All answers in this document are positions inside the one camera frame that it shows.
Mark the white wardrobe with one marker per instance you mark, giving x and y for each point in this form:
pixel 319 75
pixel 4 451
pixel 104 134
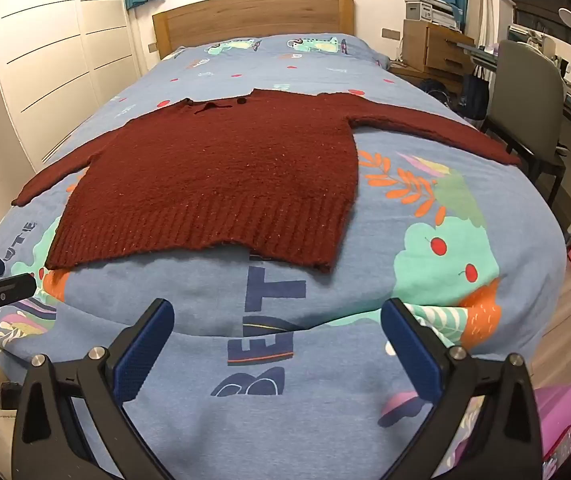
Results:
pixel 50 55

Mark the pink storage box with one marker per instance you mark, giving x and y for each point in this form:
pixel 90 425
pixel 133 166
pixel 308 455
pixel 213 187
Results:
pixel 563 430

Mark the dark backpack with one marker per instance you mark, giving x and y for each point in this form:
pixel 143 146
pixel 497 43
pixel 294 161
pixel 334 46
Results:
pixel 436 92

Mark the white cabinet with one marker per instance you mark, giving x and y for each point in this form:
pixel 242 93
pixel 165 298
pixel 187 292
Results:
pixel 501 15

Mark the brown cardboard box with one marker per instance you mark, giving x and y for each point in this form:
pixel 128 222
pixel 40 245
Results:
pixel 438 47

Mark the blue printed bedspread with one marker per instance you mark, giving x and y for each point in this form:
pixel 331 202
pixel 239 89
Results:
pixel 295 320

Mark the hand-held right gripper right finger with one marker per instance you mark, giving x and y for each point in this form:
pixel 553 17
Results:
pixel 410 355

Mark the dark red knitted sweater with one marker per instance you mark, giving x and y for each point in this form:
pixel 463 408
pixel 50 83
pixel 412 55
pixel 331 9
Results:
pixel 215 175

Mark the dark hanging bag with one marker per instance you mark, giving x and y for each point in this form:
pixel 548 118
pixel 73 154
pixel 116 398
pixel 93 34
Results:
pixel 474 92

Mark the white desk lamp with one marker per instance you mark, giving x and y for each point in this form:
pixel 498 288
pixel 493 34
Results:
pixel 569 17

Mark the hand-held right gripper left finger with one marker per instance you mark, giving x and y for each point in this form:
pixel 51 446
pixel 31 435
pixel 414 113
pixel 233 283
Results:
pixel 143 347

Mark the wall socket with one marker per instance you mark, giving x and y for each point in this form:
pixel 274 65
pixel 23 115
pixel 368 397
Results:
pixel 389 35

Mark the wooden headboard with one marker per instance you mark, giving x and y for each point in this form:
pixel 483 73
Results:
pixel 255 15

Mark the grey chair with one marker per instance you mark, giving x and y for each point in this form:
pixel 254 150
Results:
pixel 528 90

